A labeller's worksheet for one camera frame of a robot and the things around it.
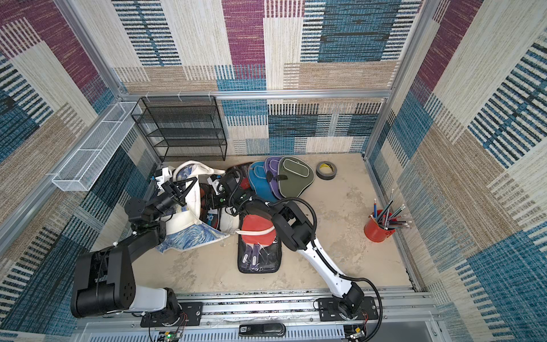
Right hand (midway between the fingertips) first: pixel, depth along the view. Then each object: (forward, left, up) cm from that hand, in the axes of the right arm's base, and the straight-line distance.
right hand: (207, 203), depth 95 cm
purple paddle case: (+22, -28, +1) cm, 36 cm away
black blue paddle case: (+9, -23, +2) cm, 25 cm away
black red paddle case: (+20, -13, -5) cm, 24 cm away
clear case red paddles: (-21, -24, -4) cm, 32 cm away
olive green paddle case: (+17, -43, -2) cm, 46 cm away
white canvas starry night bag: (-17, +2, +8) cm, 19 cm away
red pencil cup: (-12, -72, -6) cm, 73 cm away
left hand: (-7, -5, +23) cm, 24 cm away
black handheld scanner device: (-46, -26, -1) cm, 53 cm away
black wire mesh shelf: (+37, +17, +12) cm, 43 cm away
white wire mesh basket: (-3, +33, +28) cm, 43 cm away
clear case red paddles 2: (-5, -2, -2) cm, 6 cm away
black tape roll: (+24, -57, -7) cm, 63 cm away
